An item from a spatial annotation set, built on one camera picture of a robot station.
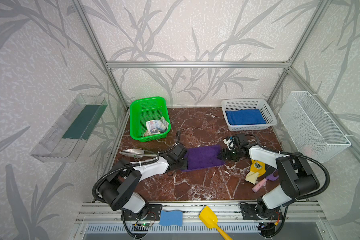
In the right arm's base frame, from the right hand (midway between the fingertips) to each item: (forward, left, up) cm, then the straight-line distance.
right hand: (220, 153), depth 93 cm
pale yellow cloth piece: (-15, -16, -1) cm, 22 cm away
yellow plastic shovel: (-35, +10, 0) cm, 36 cm away
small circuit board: (-37, +42, -1) cm, 56 cm away
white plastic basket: (+40, -22, +3) cm, 46 cm away
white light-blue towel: (+12, +40, +11) cm, 44 cm away
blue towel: (+30, -22, 0) cm, 37 cm away
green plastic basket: (+39, +56, -2) cm, 68 cm away
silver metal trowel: (+1, +52, -1) cm, 52 cm away
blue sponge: (-34, +29, 0) cm, 45 cm away
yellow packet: (-10, -21, +1) cm, 23 cm away
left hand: (-4, +21, 0) cm, 21 cm away
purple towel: (-2, +11, -2) cm, 11 cm away
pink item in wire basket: (-8, -40, +17) cm, 44 cm away
